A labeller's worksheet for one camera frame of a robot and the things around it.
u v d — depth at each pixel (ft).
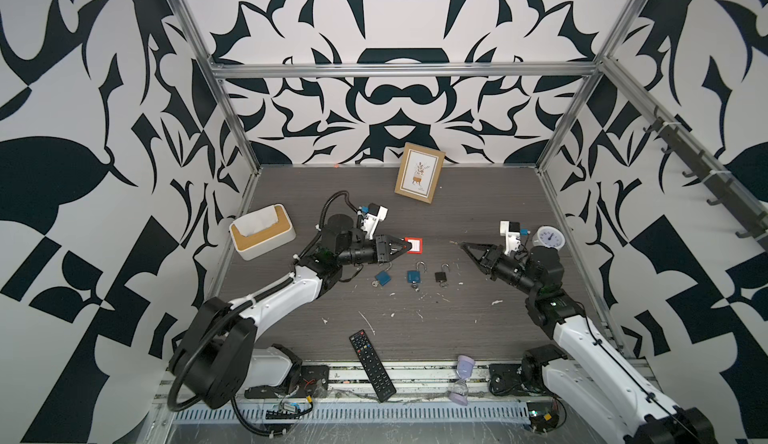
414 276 3.00
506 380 2.44
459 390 2.39
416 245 2.44
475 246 2.41
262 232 3.13
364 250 2.26
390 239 2.37
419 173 3.52
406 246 2.44
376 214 2.39
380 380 2.39
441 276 3.00
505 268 2.22
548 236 3.22
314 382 2.42
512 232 2.38
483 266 2.22
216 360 1.36
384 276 3.03
